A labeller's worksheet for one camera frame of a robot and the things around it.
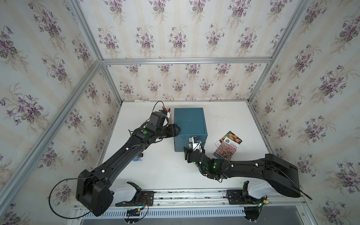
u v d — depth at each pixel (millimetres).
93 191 375
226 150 905
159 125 596
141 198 725
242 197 651
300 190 430
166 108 1005
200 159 591
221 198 748
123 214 698
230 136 981
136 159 859
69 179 371
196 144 696
